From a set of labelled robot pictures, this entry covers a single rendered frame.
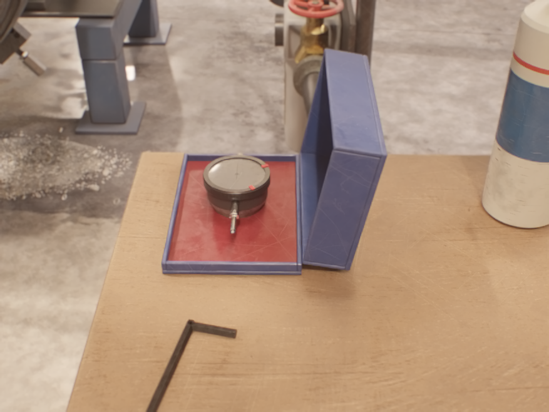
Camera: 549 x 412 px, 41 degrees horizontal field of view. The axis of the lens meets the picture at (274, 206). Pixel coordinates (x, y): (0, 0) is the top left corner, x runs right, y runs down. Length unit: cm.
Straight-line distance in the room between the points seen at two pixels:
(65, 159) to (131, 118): 20
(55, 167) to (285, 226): 103
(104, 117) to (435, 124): 76
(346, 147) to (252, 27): 171
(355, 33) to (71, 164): 84
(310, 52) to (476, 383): 57
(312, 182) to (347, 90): 11
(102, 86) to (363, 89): 114
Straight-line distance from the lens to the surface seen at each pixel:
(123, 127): 170
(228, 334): 53
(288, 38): 105
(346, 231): 55
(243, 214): 63
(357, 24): 94
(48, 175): 159
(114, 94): 168
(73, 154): 164
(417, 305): 56
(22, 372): 119
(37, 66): 145
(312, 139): 69
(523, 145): 61
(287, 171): 69
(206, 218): 63
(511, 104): 61
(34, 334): 124
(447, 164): 72
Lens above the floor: 86
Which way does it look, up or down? 37 degrees down
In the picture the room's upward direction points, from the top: straight up
